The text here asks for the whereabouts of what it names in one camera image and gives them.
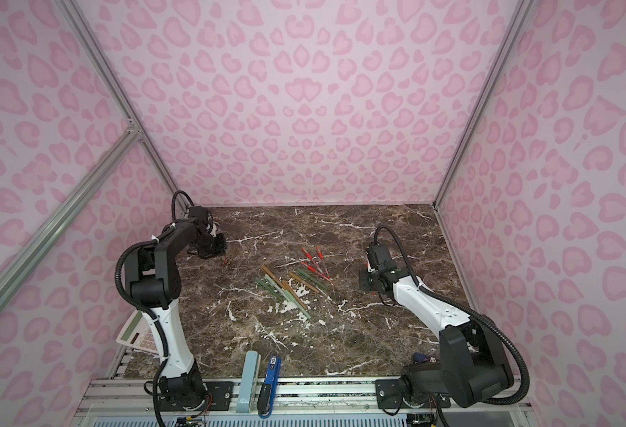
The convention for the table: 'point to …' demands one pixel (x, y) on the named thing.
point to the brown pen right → (303, 282)
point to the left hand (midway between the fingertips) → (226, 248)
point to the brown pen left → (280, 282)
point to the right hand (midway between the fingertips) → (367, 277)
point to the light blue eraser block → (248, 384)
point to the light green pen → (277, 287)
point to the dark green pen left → (270, 289)
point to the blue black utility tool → (267, 392)
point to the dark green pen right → (313, 280)
